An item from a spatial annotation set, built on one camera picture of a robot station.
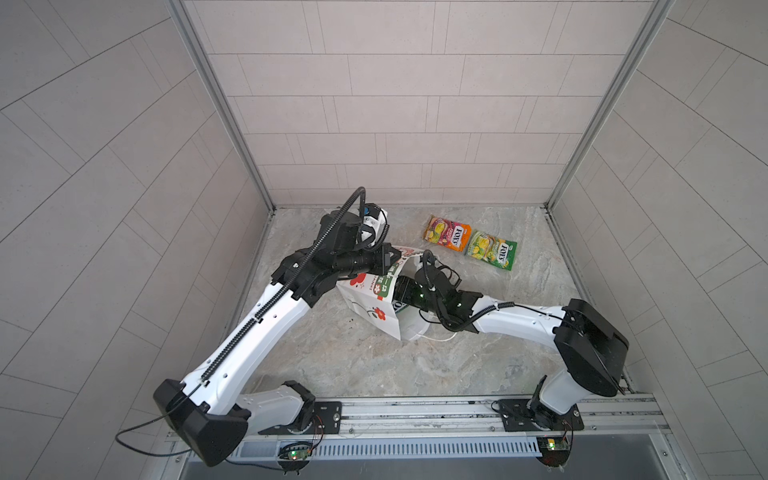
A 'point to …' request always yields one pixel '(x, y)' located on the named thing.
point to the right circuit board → (554, 451)
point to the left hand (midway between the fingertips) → (408, 253)
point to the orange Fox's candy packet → (450, 234)
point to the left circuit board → (295, 456)
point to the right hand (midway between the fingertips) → (389, 289)
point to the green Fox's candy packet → (492, 249)
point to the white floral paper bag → (371, 294)
